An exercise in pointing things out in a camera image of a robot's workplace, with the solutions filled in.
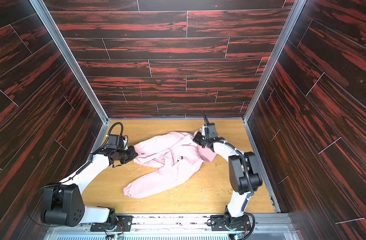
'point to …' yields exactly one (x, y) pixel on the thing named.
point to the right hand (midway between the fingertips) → (195, 137)
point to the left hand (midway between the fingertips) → (139, 153)
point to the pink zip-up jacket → (176, 155)
